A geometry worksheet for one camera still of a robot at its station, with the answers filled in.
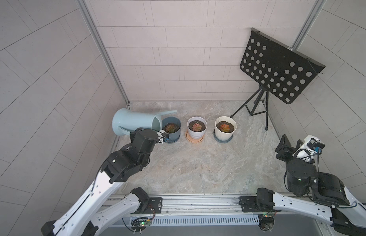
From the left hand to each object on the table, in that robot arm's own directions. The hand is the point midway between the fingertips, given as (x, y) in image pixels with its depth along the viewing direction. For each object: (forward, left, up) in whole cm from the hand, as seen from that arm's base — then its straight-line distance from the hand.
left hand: (140, 127), depth 65 cm
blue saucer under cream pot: (+9, -45, -29) cm, 54 cm away
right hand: (-6, -61, +2) cm, 61 cm away
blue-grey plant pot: (+18, -11, -23) cm, 31 cm away
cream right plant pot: (+15, -44, -21) cm, 51 cm away
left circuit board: (-33, 0, -29) cm, 44 cm away
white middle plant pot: (+15, -27, -21) cm, 37 cm away
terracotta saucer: (+10, -24, -29) cm, 39 cm away
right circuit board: (-32, -59, -31) cm, 74 cm away
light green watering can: (+3, +7, +1) cm, 8 cm away
